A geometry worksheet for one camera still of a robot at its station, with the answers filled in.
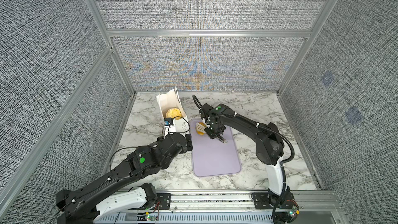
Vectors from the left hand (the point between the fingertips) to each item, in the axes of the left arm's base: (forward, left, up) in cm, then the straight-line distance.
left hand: (184, 137), depth 68 cm
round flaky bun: (+19, +6, -6) cm, 21 cm away
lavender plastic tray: (+1, -14, -25) cm, 29 cm away
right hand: (+11, -16, -18) cm, 26 cm away
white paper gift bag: (+25, +8, -2) cm, 26 cm away
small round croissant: (+16, -8, -18) cm, 26 cm away
